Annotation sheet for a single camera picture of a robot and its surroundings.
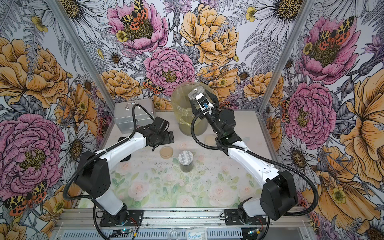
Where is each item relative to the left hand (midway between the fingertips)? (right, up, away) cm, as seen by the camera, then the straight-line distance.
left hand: (164, 143), depth 90 cm
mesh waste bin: (+21, +10, +6) cm, 24 cm away
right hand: (+20, +24, -20) cm, 37 cm away
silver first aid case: (-30, +18, +12) cm, 36 cm away
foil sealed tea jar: (+13, -8, -7) cm, 16 cm away
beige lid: (0, -7, +8) cm, 10 cm away
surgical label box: (+19, -39, -20) cm, 48 cm away
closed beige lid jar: (+28, +1, +12) cm, 30 cm away
